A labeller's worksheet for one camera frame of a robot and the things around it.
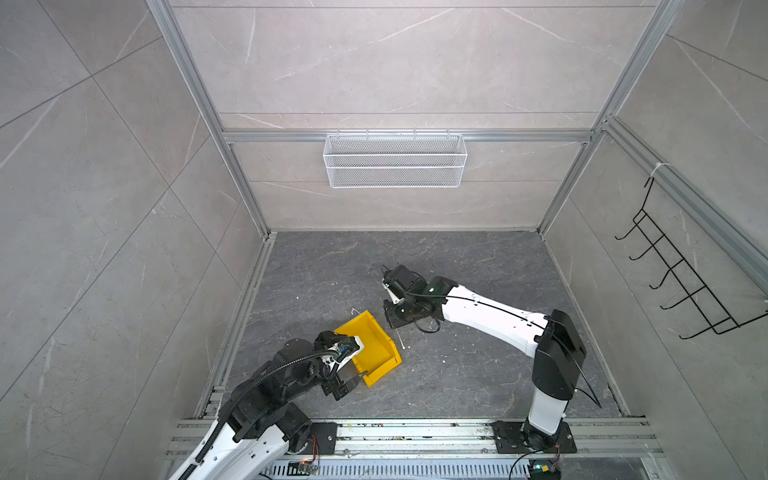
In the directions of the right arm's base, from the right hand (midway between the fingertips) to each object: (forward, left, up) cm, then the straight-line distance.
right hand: (389, 315), depth 83 cm
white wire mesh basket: (+49, -3, +18) cm, 52 cm away
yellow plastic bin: (-7, +3, -13) cm, 15 cm away
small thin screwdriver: (-7, -3, -1) cm, 7 cm away
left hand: (-11, +9, +7) cm, 16 cm away
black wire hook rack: (-14, -66, +21) cm, 71 cm away
